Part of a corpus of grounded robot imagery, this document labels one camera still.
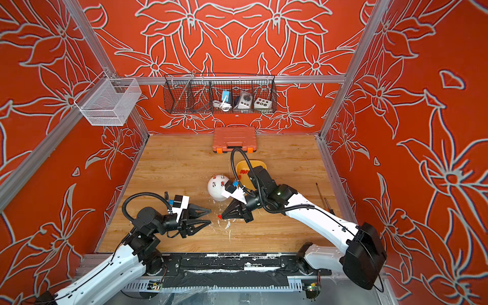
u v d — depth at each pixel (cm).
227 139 113
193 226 61
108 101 92
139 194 51
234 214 63
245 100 92
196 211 66
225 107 85
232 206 63
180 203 57
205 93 100
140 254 56
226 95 83
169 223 61
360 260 38
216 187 85
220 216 63
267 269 73
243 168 101
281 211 55
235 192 59
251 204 61
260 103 95
